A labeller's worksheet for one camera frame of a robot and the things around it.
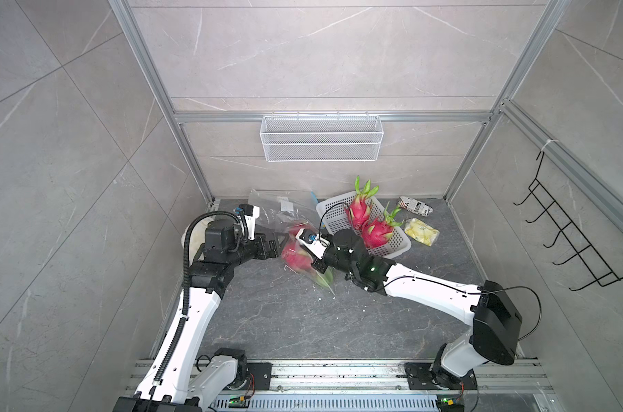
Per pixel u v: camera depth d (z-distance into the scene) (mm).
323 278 917
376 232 953
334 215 1107
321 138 1009
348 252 555
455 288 472
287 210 1040
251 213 635
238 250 572
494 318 422
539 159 730
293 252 839
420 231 1044
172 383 381
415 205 1139
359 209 1009
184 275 482
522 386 759
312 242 623
